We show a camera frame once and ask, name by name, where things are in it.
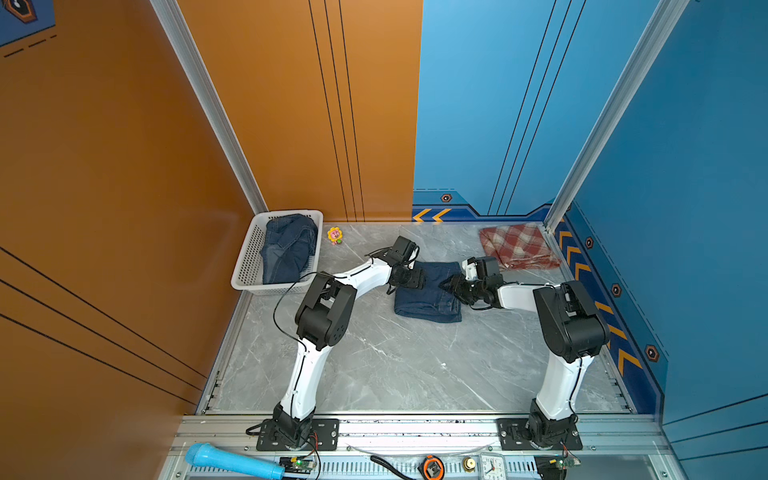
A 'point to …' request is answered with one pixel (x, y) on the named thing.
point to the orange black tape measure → (431, 468)
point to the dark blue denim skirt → (432, 302)
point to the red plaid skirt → (519, 246)
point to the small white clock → (492, 466)
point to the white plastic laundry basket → (248, 273)
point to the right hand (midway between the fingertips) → (441, 288)
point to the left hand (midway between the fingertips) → (418, 278)
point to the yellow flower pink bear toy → (335, 235)
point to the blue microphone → (202, 453)
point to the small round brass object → (468, 464)
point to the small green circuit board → (302, 464)
